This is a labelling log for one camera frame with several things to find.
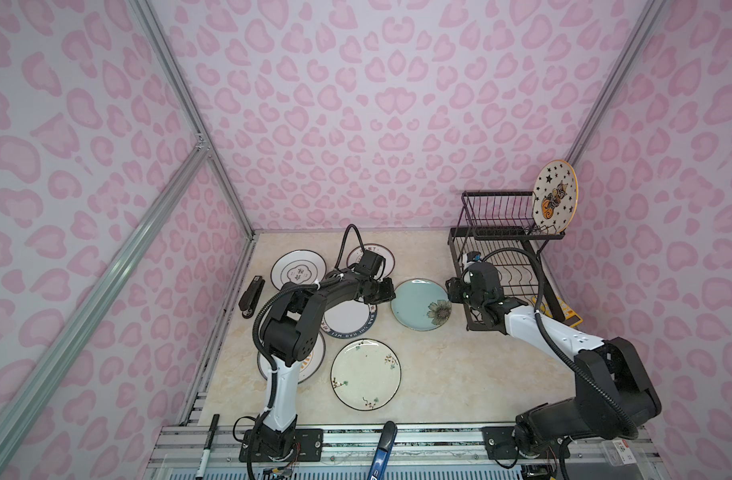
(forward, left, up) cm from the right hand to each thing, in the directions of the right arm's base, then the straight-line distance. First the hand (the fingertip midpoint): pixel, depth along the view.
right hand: (452, 280), depth 90 cm
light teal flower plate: (-2, +8, -12) cm, 15 cm away
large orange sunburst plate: (-22, +42, -12) cm, 49 cm away
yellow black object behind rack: (-5, -38, -12) cm, 40 cm away
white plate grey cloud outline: (+13, +52, -12) cm, 55 cm away
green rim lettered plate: (-8, +32, -11) cm, 35 cm away
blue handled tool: (-43, +20, -8) cm, 49 cm away
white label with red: (-41, -36, -10) cm, 56 cm away
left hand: (+1, +16, -8) cm, 18 cm away
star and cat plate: (+19, -30, +16) cm, 39 cm away
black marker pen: (-43, +63, -11) cm, 77 cm away
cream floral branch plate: (-24, +26, -14) cm, 38 cm away
